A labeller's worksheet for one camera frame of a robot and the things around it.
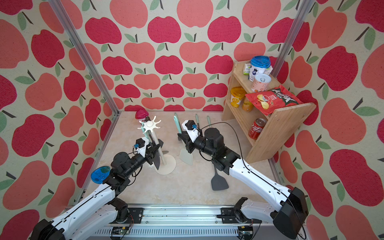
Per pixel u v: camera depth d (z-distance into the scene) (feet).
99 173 2.57
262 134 2.23
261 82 2.21
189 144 1.95
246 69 2.58
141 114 3.51
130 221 2.37
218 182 2.76
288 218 1.23
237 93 2.92
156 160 2.49
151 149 2.32
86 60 2.91
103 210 1.97
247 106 2.91
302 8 2.31
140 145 2.02
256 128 2.36
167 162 3.05
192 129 1.85
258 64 2.30
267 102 2.05
